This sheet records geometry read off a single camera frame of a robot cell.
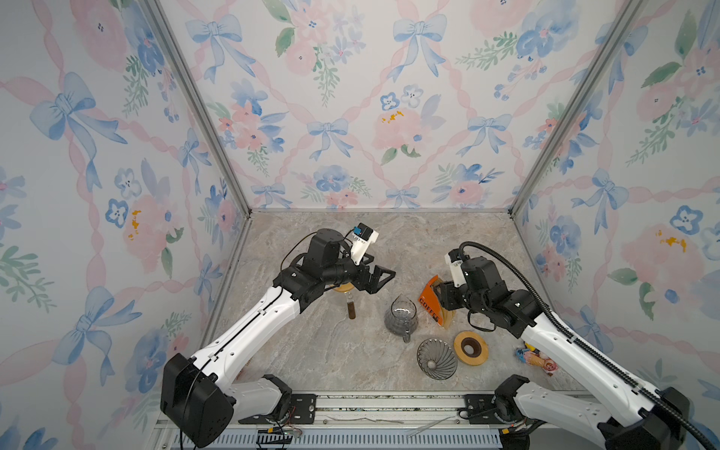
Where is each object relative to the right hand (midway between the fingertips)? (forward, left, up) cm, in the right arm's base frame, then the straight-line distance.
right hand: (441, 285), depth 78 cm
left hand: (0, +16, +10) cm, 19 cm away
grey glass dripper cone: (-15, 0, -15) cm, 22 cm away
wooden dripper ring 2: (-11, -10, -17) cm, 23 cm away
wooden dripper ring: (-9, +25, +13) cm, 30 cm away
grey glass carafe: (-2, +9, -18) cm, 20 cm away
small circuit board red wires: (-34, +45, -20) cm, 59 cm away
